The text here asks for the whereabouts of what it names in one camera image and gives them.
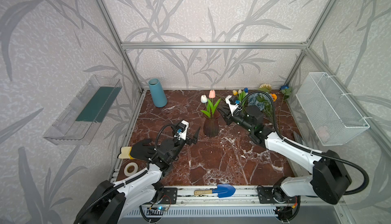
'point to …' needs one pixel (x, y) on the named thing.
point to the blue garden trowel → (222, 190)
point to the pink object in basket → (323, 133)
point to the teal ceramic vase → (158, 96)
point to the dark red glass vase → (211, 126)
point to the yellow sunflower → (266, 87)
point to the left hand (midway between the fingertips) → (191, 123)
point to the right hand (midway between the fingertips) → (219, 105)
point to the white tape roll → (136, 167)
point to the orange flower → (274, 96)
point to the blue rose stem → (286, 91)
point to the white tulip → (204, 100)
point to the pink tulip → (212, 94)
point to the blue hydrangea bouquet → (264, 101)
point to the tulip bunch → (241, 95)
